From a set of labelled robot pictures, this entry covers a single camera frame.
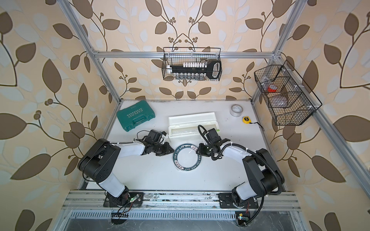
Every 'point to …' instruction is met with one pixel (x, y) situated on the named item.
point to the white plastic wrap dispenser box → (186, 126)
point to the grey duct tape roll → (236, 110)
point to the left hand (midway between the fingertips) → (172, 149)
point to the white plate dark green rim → (185, 157)
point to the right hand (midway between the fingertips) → (197, 152)
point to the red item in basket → (272, 88)
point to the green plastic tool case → (135, 114)
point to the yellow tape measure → (246, 120)
